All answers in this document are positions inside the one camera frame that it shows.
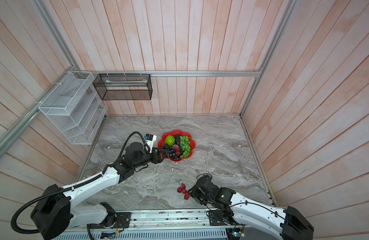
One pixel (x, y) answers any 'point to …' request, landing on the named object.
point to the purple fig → (176, 147)
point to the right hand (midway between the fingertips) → (188, 193)
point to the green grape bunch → (185, 146)
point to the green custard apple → (170, 140)
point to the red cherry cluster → (182, 189)
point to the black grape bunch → (171, 152)
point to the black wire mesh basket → (124, 86)
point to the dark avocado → (177, 140)
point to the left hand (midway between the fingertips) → (165, 153)
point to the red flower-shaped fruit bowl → (161, 143)
